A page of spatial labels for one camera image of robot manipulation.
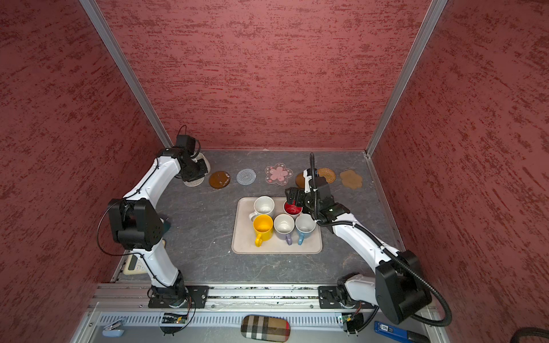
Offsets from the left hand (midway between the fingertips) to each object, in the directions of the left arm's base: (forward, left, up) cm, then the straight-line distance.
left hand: (202, 177), depth 91 cm
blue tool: (-52, -70, -11) cm, 88 cm away
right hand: (-9, -40, 0) cm, 41 cm away
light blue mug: (-17, -45, -10) cm, 49 cm away
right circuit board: (-49, -57, -16) cm, 77 cm away
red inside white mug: (-8, -40, -12) cm, 42 cm away
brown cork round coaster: (+9, -44, -14) cm, 47 cm away
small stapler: (-53, +19, -13) cm, 57 cm away
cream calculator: (-33, +22, -13) cm, 42 cm away
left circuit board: (-49, +4, -17) cm, 52 cm away
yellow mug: (-17, -27, -13) cm, 34 cm away
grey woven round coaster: (+12, -16, -15) cm, 25 cm away
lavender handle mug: (-16, -36, -13) cm, 41 cm away
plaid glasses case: (-52, -31, -11) cm, 61 cm away
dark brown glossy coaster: (+9, -2, -14) cm, 17 cm away
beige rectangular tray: (-23, -19, -14) cm, 33 cm away
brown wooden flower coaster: (+11, -71, -16) cm, 74 cm away
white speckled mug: (-7, -26, -11) cm, 29 cm away
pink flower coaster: (+14, -33, -15) cm, 39 cm away
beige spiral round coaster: (+7, +10, -15) cm, 19 cm away
